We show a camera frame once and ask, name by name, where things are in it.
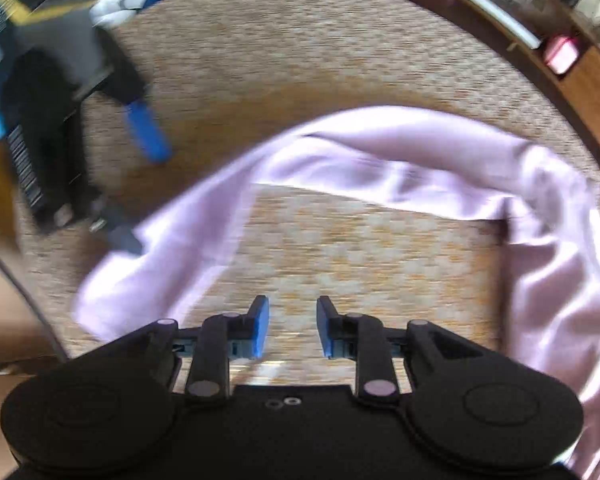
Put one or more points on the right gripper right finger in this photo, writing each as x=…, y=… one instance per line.
x=360, y=338

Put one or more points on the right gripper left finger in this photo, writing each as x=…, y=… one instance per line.
x=221, y=339

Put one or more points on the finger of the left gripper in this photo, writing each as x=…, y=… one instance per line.
x=119, y=232
x=146, y=132

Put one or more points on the lilac t-shirt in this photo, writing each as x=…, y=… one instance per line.
x=430, y=194

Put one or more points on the pink container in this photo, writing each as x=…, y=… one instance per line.
x=560, y=53

